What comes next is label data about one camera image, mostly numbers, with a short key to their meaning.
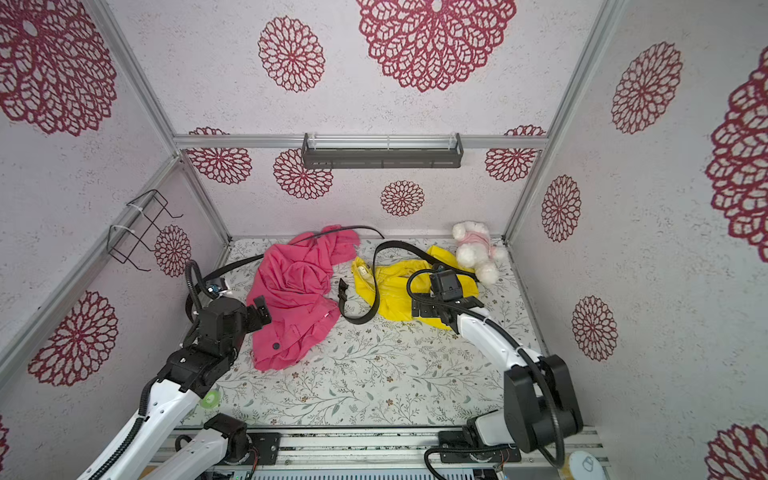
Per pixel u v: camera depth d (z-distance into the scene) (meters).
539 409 0.42
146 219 0.80
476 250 0.96
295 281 1.02
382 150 0.93
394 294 0.99
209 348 0.54
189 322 0.95
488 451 0.61
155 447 0.45
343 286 1.03
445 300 0.67
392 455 0.73
